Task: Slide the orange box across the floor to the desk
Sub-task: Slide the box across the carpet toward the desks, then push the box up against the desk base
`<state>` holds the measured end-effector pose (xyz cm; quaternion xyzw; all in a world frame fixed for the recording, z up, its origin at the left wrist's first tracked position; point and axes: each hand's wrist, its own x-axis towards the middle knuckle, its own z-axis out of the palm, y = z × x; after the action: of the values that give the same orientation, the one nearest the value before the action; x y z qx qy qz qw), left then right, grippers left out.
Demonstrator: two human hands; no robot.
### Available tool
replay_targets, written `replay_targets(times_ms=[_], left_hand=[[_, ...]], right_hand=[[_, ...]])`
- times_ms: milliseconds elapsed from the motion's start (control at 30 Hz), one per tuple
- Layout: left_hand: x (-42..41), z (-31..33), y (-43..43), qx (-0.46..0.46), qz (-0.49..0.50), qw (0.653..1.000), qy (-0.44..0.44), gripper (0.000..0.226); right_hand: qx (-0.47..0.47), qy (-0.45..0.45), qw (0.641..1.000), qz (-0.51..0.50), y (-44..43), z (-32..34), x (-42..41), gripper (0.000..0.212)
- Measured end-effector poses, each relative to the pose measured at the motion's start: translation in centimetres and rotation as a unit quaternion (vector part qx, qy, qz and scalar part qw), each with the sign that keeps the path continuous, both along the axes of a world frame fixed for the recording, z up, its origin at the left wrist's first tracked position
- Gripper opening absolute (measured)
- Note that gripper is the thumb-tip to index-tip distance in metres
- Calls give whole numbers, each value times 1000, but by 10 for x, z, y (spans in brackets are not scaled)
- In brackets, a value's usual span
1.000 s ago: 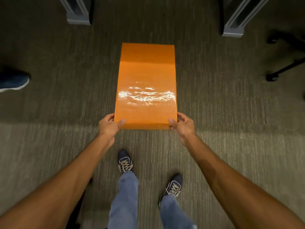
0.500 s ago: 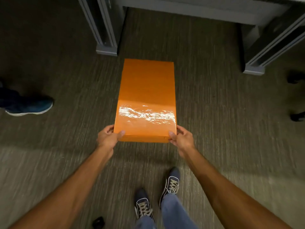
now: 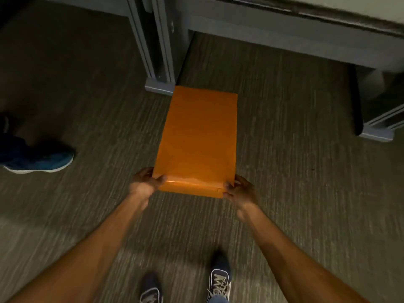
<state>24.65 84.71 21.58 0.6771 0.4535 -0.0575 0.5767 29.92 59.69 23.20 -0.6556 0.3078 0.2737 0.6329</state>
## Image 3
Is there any orange paper envelope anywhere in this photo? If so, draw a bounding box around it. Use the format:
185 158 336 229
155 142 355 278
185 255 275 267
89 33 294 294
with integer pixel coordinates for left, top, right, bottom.
152 86 238 199

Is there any person's dark sneaker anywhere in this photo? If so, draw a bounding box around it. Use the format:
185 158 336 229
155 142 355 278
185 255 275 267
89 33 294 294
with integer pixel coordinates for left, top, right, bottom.
206 250 233 303
139 272 163 303

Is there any person's right dark sneaker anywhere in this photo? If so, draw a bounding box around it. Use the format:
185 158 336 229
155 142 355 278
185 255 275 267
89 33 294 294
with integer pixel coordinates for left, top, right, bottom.
206 250 233 303

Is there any person's right forearm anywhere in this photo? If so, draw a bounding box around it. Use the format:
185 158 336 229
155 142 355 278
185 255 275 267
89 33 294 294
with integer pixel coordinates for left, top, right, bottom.
236 203 371 303

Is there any person's left dark sneaker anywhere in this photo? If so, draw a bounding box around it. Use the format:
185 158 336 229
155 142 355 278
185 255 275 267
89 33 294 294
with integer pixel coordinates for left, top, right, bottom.
139 272 163 303

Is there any grey desk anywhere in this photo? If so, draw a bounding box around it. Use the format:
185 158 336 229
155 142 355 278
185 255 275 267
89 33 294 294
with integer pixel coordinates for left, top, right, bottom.
32 0 404 143

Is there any person's left hand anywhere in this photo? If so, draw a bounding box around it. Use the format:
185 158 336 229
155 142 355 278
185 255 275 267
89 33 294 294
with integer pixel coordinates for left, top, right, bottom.
129 167 167 204

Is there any person's right hand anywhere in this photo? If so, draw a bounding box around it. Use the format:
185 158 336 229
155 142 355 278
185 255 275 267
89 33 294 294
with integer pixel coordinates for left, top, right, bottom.
222 175 258 215

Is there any person's left forearm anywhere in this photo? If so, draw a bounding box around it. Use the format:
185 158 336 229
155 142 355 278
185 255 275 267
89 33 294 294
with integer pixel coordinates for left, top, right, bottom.
6 195 149 303

